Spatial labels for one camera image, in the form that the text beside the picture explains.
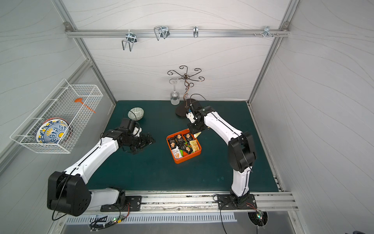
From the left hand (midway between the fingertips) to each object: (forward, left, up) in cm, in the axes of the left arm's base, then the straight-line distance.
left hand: (150, 144), depth 82 cm
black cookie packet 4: (+2, -21, -9) cm, 23 cm away
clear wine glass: (+31, -11, +9) cm, 35 cm away
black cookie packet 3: (+11, -21, -9) cm, 25 cm away
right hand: (+12, -25, 0) cm, 27 cm away
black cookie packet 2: (+10, -15, -10) cm, 20 cm away
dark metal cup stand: (+39, -16, -11) cm, 43 cm away
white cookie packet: (0, -14, -9) cm, 17 cm away
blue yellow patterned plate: (-6, +37, +22) cm, 44 cm away
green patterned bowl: (+33, +18, -10) cm, 39 cm away
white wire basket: (+13, +39, +19) cm, 45 cm away
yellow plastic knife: (+6, -26, +2) cm, 27 cm away
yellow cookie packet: (+5, -25, -10) cm, 27 cm away
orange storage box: (-3, -20, -8) cm, 22 cm away
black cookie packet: (+7, -11, -9) cm, 16 cm away
